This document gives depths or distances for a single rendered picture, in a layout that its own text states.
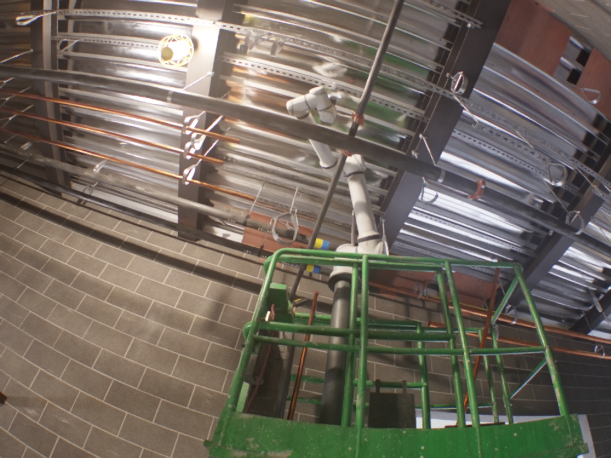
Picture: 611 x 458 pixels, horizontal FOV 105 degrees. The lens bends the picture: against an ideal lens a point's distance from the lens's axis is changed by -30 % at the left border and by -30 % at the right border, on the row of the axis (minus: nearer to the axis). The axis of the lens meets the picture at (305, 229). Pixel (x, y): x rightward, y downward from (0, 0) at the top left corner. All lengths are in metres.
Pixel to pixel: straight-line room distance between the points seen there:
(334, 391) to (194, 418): 1.28
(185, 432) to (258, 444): 1.30
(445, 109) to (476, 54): 0.47
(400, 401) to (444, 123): 1.89
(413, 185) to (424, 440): 1.98
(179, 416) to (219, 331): 0.82
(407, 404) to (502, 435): 0.72
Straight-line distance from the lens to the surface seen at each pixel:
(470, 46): 2.46
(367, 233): 2.08
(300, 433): 1.29
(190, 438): 2.52
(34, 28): 3.69
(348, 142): 1.84
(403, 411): 1.96
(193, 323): 2.89
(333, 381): 1.60
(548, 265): 3.85
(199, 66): 2.61
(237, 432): 1.32
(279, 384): 1.63
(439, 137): 2.58
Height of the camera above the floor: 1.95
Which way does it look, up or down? 51 degrees up
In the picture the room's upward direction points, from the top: 13 degrees clockwise
